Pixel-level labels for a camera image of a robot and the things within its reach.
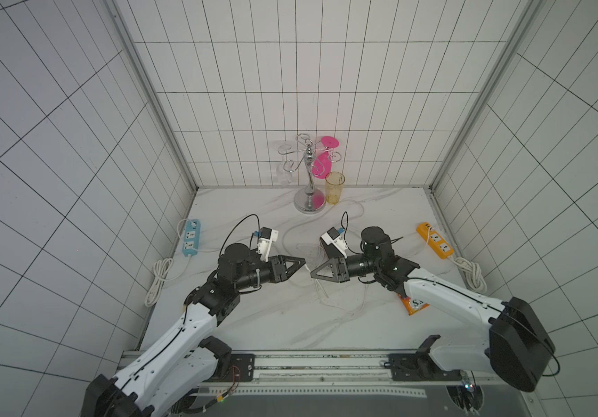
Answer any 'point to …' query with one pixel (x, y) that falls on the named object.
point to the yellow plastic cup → (334, 183)
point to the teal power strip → (191, 241)
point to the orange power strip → (442, 248)
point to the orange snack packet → (413, 306)
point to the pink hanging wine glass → (322, 166)
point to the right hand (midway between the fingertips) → (308, 281)
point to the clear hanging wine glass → (284, 168)
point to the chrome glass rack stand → (309, 201)
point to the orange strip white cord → (472, 273)
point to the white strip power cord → (162, 274)
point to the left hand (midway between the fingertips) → (297, 267)
